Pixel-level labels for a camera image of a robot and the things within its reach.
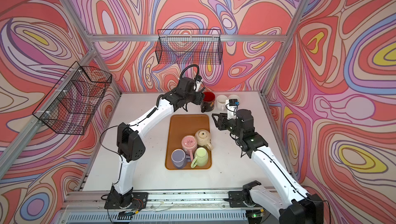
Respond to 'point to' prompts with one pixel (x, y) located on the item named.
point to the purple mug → (179, 158)
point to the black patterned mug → (209, 101)
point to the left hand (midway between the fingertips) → (202, 92)
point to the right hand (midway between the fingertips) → (216, 118)
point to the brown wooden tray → (180, 126)
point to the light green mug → (200, 157)
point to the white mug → (220, 101)
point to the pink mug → (189, 144)
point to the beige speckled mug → (203, 137)
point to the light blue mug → (234, 97)
